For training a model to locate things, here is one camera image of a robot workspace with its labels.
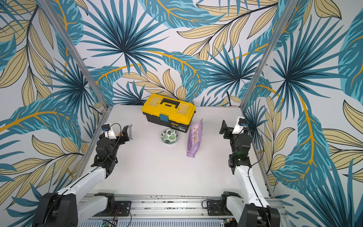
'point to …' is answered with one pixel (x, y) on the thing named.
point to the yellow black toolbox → (171, 111)
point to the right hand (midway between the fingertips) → (222, 121)
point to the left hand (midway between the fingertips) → (118, 129)
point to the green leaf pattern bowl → (169, 136)
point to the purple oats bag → (194, 139)
